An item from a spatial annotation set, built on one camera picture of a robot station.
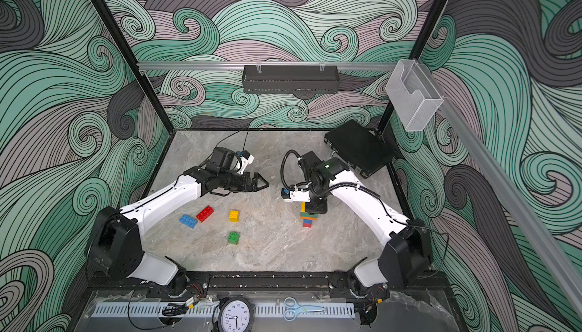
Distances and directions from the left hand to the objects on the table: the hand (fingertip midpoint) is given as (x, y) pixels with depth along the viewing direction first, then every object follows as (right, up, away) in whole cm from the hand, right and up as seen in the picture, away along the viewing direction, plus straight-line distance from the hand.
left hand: (260, 183), depth 81 cm
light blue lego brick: (-29, -15, +5) cm, 33 cm away
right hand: (+18, -7, -3) cm, 19 cm away
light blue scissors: (+12, -37, -12) cm, 41 cm away
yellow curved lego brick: (+15, -8, -4) cm, 18 cm away
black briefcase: (+46, +13, +30) cm, 56 cm away
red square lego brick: (+18, -17, +5) cm, 25 cm away
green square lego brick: (-10, -20, 0) cm, 22 cm away
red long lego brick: (-24, -14, +9) cm, 29 cm away
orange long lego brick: (+17, -12, -2) cm, 21 cm away
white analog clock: (-7, -37, -15) cm, 40 cm away
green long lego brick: (+16, -9, -7) cm, 19 cm away
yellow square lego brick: (-11, -14, +5) cm, 18 cm away
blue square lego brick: (+17, -15, +4) cm, 23 cm away
